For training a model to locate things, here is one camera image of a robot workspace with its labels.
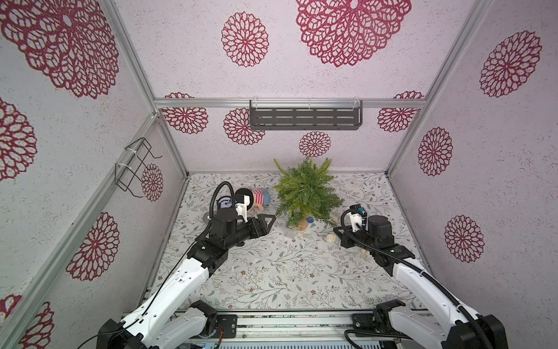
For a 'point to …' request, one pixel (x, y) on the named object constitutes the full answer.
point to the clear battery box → (288, 233)
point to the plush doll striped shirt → (261, 198)
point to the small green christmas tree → (306, 193)
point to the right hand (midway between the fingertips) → (334, 227)
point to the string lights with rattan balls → (332, 238)
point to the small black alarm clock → (224, 202)
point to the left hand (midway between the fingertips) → (269, 221)
